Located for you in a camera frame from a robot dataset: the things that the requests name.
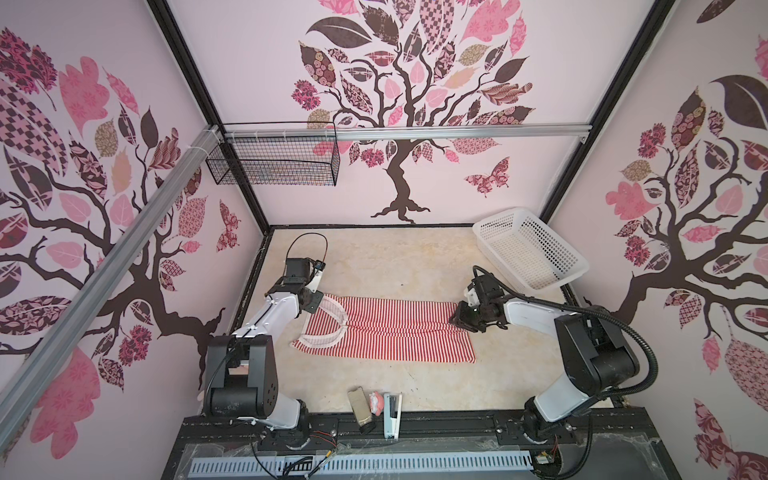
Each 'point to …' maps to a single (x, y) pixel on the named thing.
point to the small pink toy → (376, 403)
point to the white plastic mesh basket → (526, 253)
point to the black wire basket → (279, 154)
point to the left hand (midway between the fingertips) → (305, 298)
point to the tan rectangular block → (359, 405)
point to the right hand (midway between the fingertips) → (452, 318)
